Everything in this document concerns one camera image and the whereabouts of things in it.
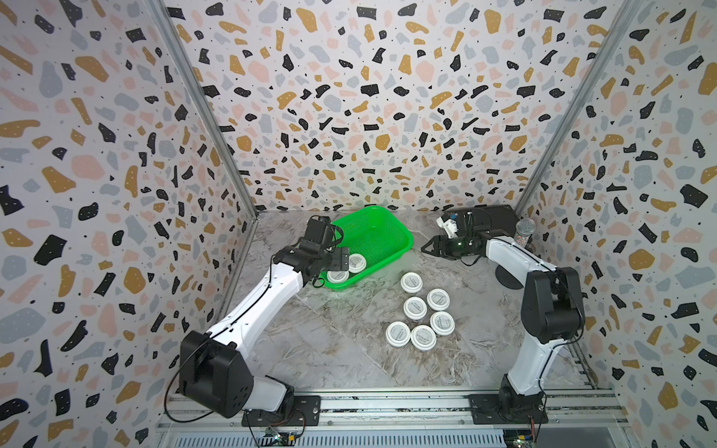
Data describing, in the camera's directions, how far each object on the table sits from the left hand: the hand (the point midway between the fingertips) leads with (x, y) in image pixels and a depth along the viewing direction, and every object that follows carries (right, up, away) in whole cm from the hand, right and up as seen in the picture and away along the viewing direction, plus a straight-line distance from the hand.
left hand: (334, 253), depth 83 cm
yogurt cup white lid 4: (+32, -15, +5) cm, 36 cm away
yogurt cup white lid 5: (+25, -17, +4) cm, 30 cm away
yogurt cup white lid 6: (+32, -21, +1) cm, 38 cm away
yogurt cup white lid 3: (+24, -10, +10) cm, 28 cm away
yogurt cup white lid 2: (0, -8, +9) cm, 12 cm away
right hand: (+30, +1, +10) cm, 32 cm away
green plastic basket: (+12, +6, +32) cm, 35 cm away
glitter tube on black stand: (+55, +7, -3) cm, 56 cm away
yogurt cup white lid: (+6, -4, +13) cm, 14 cm away
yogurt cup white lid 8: (+26, -24, -3) cm, 36 cm away
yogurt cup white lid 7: (+19, -24, -2) cm, 30 cm away
